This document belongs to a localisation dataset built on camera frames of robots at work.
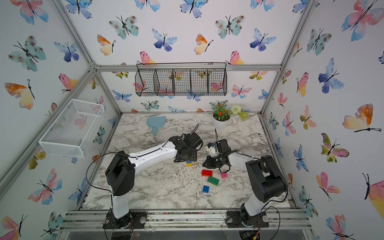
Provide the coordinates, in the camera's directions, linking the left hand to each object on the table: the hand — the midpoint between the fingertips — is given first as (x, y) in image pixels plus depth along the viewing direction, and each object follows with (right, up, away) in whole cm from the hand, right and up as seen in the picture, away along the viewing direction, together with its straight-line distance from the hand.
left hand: (193, 157), depth 87 cm
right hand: (+7, -4, +3) cm, 9 cm away
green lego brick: (+11, -13, -1) cm, 17 cm away
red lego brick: (+7, -10, +2) cm, 12 cm away
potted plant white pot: (+18, +25, +12) cm, 33 cm away
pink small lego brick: (+18, -11, +2) cm, 21 cm away
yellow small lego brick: (-3, -6, +6) cm, 9 cm away
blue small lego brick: (+7, -17, -4) cm, 19 cm away
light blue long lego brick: (-2, -3, +2) cm, 4 cm away
